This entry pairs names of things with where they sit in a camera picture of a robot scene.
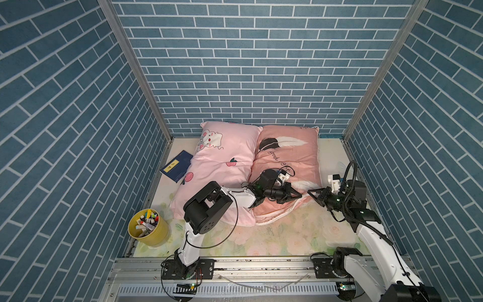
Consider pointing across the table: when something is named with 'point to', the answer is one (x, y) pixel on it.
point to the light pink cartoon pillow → (224, 154)
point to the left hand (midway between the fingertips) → (305, 200)
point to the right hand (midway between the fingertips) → (310, 192)
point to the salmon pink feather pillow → (294, 150)
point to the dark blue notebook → (175, 169)
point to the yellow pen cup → (148, 228)
